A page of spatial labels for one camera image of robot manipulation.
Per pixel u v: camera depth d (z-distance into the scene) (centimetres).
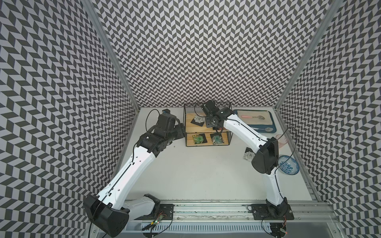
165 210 73
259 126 110
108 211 36
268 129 103
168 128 54
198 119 89
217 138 99
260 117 113
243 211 75
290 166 87
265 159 51
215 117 63
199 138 99
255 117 112
